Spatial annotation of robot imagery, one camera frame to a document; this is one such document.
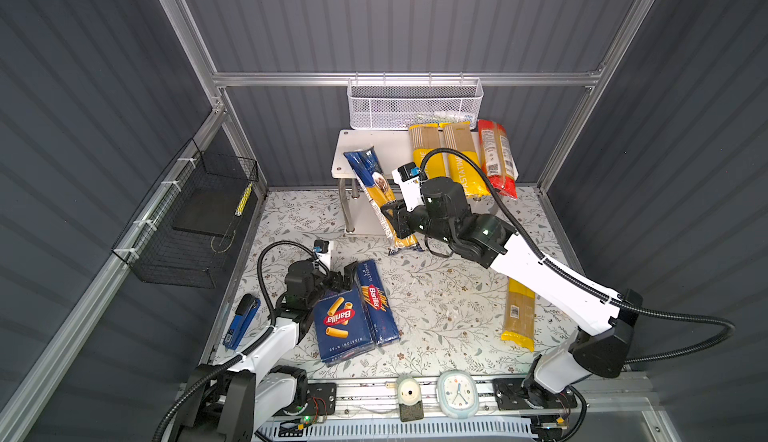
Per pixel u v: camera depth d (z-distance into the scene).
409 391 0.68
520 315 0.85
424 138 0.83
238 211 0.77
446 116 0.92
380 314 0.85
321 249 0.73
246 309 0.86
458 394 0.72
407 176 0.57
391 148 0.86
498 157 0.77
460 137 0.83
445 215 0.50
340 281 0.77
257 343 0.51
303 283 0.65
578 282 0.43
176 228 0.71
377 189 0.65
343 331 0.79
